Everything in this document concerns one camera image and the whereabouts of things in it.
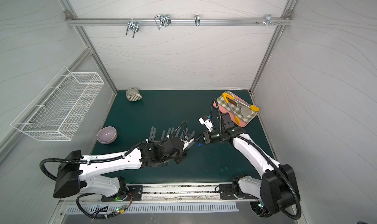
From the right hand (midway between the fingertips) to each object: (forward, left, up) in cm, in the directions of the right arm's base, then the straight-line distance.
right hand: (196, 139), depth 77 cm
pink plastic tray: (+34, -20, -17) cm, 42 cm away
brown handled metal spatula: (+32, -36, -15) cm, 50 cm away
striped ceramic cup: (+39, +50, -8) cm, 64 cm away
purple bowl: (+6, +57, -11) cm, 58 cm away
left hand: (-5, +5, -2) cm, 8 cm away
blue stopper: (+4, -2, -14) cm, 15 cm away
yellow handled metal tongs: (+45, -24, -14) cm, 53 cm away
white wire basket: (+2, +66, +18) cm, 68 cm away
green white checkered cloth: (+34, -30, -14) cm, 47 cm away
